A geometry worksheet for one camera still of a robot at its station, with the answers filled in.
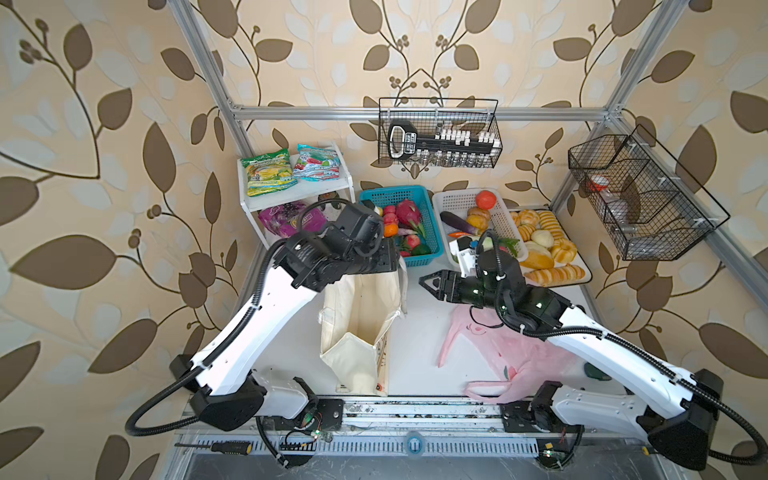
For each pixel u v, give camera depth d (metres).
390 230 1.02
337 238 0.45
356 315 0.89
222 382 0.37
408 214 1.09
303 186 0.81
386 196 1.16
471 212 1.15
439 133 0.82
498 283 0.51
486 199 1.09
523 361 0.82
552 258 1.02
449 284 0.60
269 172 0.81
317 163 0.81
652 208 0.72
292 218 0.89
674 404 0.39
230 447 0.70
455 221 1.12
